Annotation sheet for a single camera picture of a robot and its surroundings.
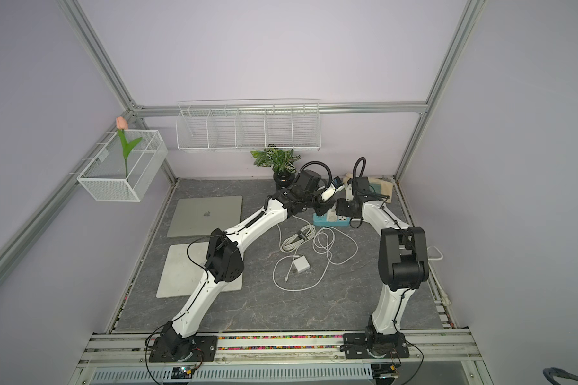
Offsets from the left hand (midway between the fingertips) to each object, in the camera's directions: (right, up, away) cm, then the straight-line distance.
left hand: (336, 199), depth 89 cm
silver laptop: (-60, -8, +19) cm, 63 cm away
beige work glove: (+29, +7, +28) cm, 41 cm away
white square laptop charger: (-13, -24, +1) cm, 28 cm away
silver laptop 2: (-57, -27, +1) cm, 63 cm away
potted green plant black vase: (-21, +15, +2) cm, 26 cm away
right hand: (+4, -3, +10) cm, 11 cm away
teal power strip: (-4, -9, +13) cm, 16 cm away
